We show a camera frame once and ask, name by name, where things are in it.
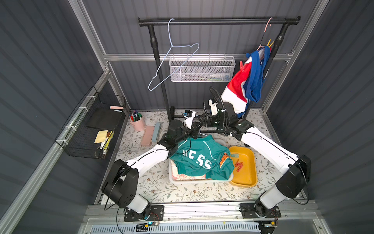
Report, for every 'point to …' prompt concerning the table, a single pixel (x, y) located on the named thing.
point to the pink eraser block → (147, 136)
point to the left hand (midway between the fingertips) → (202, 123)
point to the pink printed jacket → (177, 177)
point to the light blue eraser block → (156, 131)
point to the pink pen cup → (137, 121)
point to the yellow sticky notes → (101, 136)
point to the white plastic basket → (199, 181)
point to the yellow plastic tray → (245, 173)
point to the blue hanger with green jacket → (199, 131)
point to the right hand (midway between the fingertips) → (204, 116)
